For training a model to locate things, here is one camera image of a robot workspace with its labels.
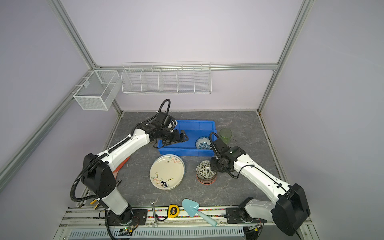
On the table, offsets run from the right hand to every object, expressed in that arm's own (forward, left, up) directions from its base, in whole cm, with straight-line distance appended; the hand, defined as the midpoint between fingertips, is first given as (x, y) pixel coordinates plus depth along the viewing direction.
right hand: (215, 168), depth 80 cm
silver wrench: (-24, +31, -9) cm, 40 cm away
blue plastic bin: (+34, +13, -9) cm, 37 cm away
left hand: (+12, +18, +8) cm, 23 cm away
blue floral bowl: (+21, +6, -7) cm, 23 cm away
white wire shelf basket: (+54, +31, +21) cm, 65 cm away
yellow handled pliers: (-15, +66, -9) cm, 68 cm away
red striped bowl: (-7, +5, -4) cm, 9 cm away
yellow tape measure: (-19, +22, -7) cm, 30 cm away
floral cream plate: (+1, +28, -7) cm, 28 cm away
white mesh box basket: (+47, +76, +16) cm, 91 cm away
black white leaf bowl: (0, +6, -4) cm, 7 cm away
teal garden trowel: (-17, +13, -9) cm, 23 cm away
